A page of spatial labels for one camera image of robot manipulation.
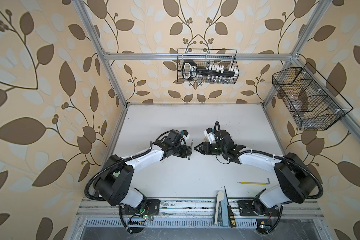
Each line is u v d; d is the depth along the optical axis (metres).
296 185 0.43
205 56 0.89
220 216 0.70
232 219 0.69
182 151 0.76
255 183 0.82
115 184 0.43
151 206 0.76
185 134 0.81
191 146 0.87
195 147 0.83
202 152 0.77
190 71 0.84
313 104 0.73
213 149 0.75
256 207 0.64
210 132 0.80
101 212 0.74
